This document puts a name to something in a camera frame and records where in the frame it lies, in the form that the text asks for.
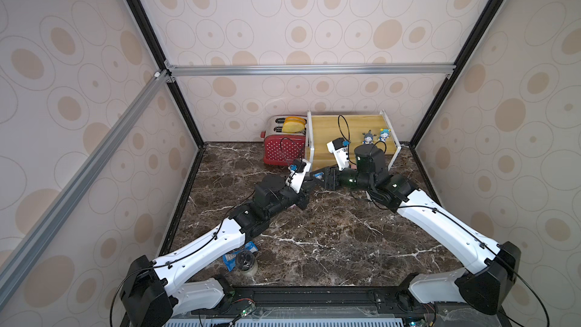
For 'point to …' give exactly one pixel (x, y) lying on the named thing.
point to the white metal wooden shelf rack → (343, 133)
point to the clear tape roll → (247, 263)
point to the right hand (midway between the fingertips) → (312, 178)
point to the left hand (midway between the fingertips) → (322, 181)
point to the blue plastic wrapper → (230, 259)
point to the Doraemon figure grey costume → (368, 138)
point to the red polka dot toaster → (282, 148)
